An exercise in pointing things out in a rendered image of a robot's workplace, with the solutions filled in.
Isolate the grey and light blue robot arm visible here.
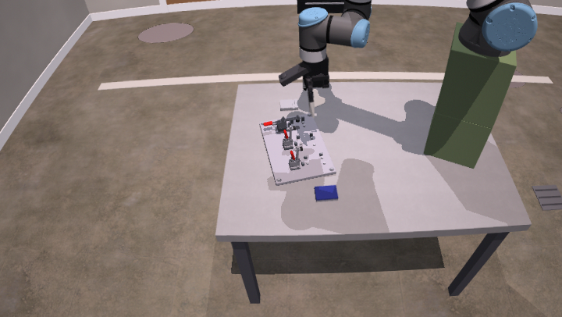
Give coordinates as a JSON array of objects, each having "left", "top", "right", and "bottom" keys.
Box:
[{"left": 279, "top": 0, "right": 538, "bottom": 87}]

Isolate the toggle clamp with red handle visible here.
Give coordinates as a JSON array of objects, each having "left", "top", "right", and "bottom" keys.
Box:
[
  {"left": 289, "top": 146, "right": 303, "bottom": 170},
  {"left": 263, "top": 115, "right": 301, "bottom": 132}
]

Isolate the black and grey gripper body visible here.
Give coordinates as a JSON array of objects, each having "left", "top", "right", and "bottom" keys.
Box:
[{"left": 303, "top": 54, "right": 329, "bottom": 88}]

